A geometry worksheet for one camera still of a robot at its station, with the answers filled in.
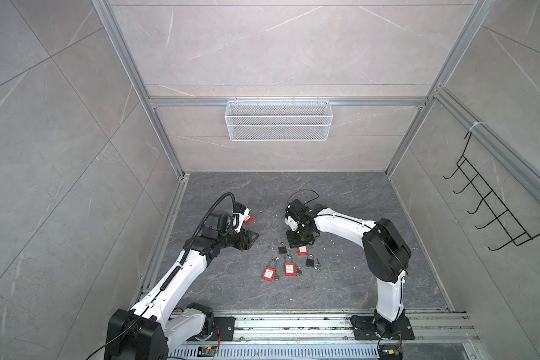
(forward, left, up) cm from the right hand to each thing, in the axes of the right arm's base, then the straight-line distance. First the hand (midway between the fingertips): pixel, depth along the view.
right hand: (291, 243), depth 92 cm
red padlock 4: (-10, +1, 0) cm, 10 cm away
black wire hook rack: (-14, -57, +32) cm, 67 cm away
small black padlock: (-2, +4, -2) cm, 5 cm away
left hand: (0, +16, +13) cm, 21 cm away
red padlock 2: (-3, -4, -1) cm, 5 cm away
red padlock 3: (-11, +9, 0) cm, 14 cm away
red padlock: (+13, +19, -1) cm, 23 cm away
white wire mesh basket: (+48, +4, +28) cm, 55 cm away
